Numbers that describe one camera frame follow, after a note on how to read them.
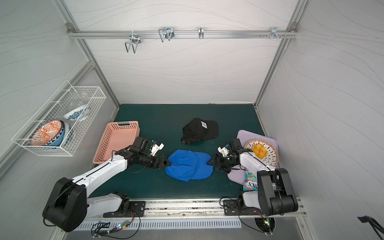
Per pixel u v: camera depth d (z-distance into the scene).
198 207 0.75
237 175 0.84
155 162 0.72
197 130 0.98
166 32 0.76
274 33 0.77
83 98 0.80
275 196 0.42
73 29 0.77
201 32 0.73
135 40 0.79
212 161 0.77
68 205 0.40
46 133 0.60
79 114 0.65
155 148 0.78
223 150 0.84
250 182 0.79
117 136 1.01
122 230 0.68
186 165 0.83
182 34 0.78
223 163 0.77
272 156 0.91
